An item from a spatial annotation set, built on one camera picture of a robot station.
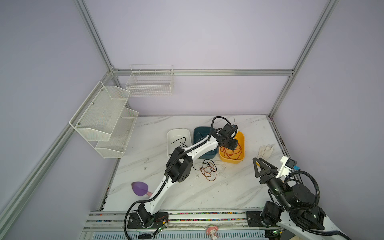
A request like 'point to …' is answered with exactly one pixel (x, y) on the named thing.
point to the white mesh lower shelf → (114, 148)
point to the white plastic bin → (178, 137)
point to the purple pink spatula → (140, 188)
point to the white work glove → (265, 151)
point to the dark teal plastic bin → (200, 133)
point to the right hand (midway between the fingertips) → (254, 159)
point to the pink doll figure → (212, 231)
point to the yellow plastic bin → (240, 137)
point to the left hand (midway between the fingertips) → (235, 145)
